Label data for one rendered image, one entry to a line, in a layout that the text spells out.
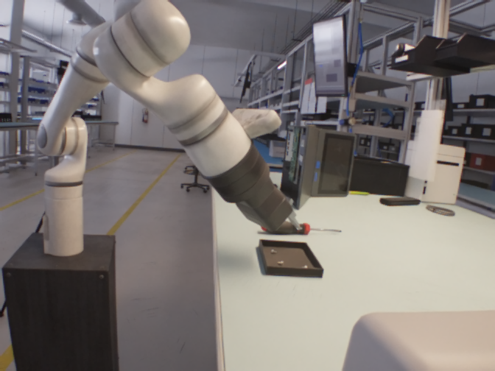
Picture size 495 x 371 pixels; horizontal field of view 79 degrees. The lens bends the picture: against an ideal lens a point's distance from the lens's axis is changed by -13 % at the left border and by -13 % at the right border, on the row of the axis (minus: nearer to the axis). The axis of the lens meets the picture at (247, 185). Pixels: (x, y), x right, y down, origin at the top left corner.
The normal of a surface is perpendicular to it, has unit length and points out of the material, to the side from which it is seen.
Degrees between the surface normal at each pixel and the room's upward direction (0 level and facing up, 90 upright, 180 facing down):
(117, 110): 90
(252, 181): 98
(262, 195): 98
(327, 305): 0
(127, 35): 93
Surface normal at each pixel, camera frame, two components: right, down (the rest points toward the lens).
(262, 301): 0.11, -0.98
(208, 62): 0.11, 0.18
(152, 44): 0.18, 0.68
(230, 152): 0.50, 0.27
